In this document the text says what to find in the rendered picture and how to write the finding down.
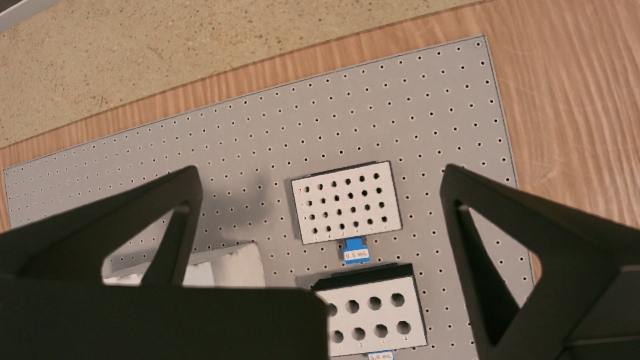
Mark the grey flat mat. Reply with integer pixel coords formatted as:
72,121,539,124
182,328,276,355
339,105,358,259
3,33,520,360

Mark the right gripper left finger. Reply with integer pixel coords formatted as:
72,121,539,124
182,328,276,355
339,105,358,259
0,165,203,285

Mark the white plate with rows of round holes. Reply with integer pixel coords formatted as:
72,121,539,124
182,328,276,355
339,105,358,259
290,160,403,265

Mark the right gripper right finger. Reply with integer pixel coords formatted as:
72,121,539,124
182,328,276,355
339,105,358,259
439,163,640,360

